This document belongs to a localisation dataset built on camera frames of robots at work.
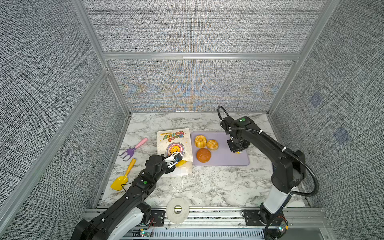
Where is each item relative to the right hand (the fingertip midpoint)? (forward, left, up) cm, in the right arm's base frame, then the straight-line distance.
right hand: (238, 147), depth 83 cm
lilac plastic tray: (+2, +7, -13) cm, 15 cm away
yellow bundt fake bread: (+11, +21, -9) cm, 25 cm away
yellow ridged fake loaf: (-4, +33, -9) cm, 34 cm away
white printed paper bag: (+5, +37, 0) cm, 38 cm away
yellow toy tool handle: (-14, +69, -15) cm, 72 cm away
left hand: (-3, +38, 0) cm, 38 cm away
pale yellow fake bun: (+9, +13, -10) cm, 19 cm away
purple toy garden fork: (+6, +67, -14) cm, 69 cm away
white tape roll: (-32, +33, -14) cm, 48 cm away
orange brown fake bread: (+1, +19, -10) cm, 21 cm away
